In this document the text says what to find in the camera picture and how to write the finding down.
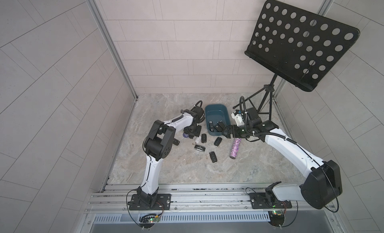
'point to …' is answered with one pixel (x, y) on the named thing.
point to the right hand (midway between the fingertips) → (227, 132)
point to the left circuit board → (148, 221)
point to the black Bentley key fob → (200, 148)
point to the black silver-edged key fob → (220, 126)
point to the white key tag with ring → (197, 139)
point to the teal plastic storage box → (216, 113)
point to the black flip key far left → (175, 141)
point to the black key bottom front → (213, 157)
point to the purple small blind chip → (185, 135)
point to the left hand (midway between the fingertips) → (196, 132)
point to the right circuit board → (276, 217)
